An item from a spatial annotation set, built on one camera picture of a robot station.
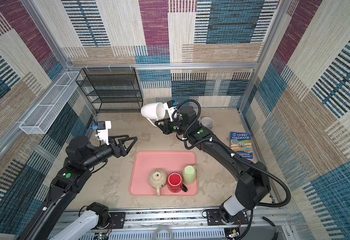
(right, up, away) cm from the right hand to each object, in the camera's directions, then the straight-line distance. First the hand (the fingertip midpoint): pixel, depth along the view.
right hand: (156, 125), depth 73 cm
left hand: (-9, -4, -10) cm, 14 cm away
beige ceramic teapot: (0, -28, +5) cm, 28 cm away
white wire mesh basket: (-54, +2, -2) cm, 54 cm away
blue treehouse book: (+52, -12, +26) cm, 59 cm away
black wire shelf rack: (-37, +25, +38) cm, 59 cm away
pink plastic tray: (-11, -23, +20) cm, 32 cm away
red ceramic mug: (+9, -29, +5) cm, 31 cm away
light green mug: (+16, -25, +5) cm, 30 cm away
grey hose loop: (+1, -47, -3) cm, 48 cm away
